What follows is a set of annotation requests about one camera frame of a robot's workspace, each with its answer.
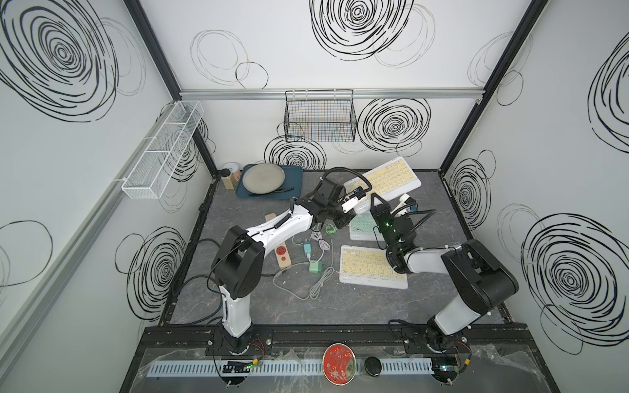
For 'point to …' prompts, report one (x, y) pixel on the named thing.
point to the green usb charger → (316, 267)
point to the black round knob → (373, 366)
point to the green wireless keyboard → (364, 227)
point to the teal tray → (292, 187)
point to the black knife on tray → (277, 191)
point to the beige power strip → (282, 256)
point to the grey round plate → (263, 178)
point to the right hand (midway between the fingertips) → (372, 194)
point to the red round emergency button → (339, 363)
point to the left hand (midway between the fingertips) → (351, 211)
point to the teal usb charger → (307, 248)
